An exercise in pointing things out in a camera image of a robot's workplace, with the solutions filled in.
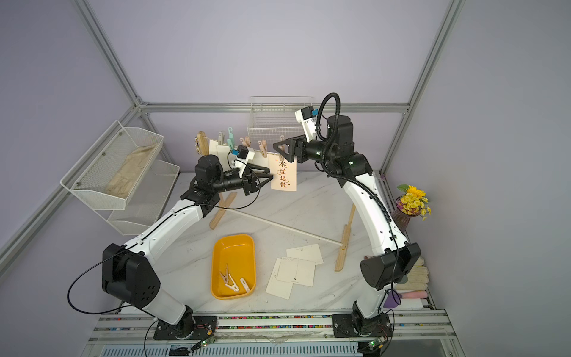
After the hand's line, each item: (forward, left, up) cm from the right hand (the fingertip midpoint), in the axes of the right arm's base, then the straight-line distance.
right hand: (282, 148), depth 67 cm
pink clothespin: (-24, +23, -42) cm, 54 cm away
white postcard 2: (-28, +3, -44) cm, 52 cm away
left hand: (-2, +5, -10) cm, 11 cm away
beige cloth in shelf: (-2, +56, -12) cm, 57 cm away
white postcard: (-15, -9, -44) cm, 47 cm away
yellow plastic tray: (-20, +21, -43) cm, 52 cm away
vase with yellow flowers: (-7, -45, -20) cm, 50 cm away
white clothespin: (-28, +20, -43) cm, 55 cm away
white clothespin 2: (-27, +16, -41) cm, 52 cm away
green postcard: (-22, -4, -43) cm, 49 cm away
